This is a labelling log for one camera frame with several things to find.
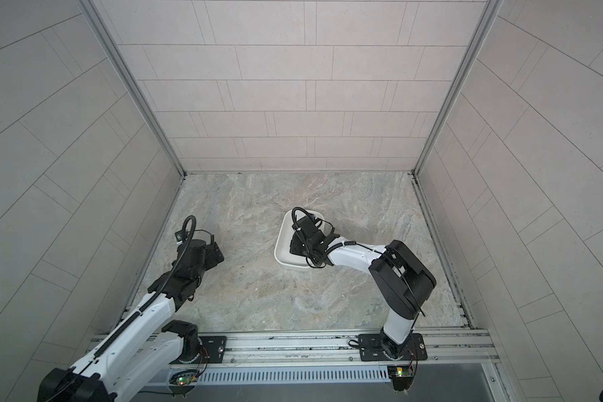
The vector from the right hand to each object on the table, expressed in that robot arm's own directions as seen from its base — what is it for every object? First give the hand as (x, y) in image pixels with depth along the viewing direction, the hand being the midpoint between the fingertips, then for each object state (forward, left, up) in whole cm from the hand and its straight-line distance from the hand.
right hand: (290, 247), depth 89 cm
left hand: (0, +26, +5) cm, 26 cm away
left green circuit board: (-36, +27, 0) cm, 45 cm away
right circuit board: (-38, -30, -6) cm, 49 cm away
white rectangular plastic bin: (+2, +3, -1) cm, 4 cm away
